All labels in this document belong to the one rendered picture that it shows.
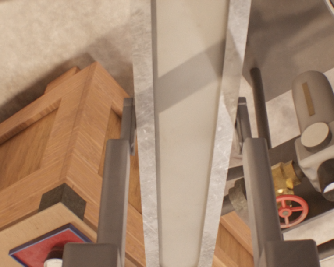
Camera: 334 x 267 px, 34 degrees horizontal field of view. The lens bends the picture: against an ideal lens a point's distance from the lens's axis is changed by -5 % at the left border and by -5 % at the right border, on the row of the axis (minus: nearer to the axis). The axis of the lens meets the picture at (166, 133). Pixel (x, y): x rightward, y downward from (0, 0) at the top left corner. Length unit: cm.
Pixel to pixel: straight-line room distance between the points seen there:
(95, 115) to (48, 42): 25
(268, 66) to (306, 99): 34
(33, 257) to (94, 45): 50
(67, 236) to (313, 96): 48
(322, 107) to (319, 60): 37
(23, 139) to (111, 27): 32
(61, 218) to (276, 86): 62
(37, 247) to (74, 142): 20
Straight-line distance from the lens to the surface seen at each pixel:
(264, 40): 124
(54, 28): 126
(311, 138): 85
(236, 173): 137
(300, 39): 125
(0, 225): 102
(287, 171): 88
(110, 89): 121
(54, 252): 98
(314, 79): 99
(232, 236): 149
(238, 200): 90
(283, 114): 137
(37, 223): 96
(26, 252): 103
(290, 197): 83
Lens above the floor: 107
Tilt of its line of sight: 50 degrees down
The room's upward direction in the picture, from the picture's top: 176 degrees counter-clockwise
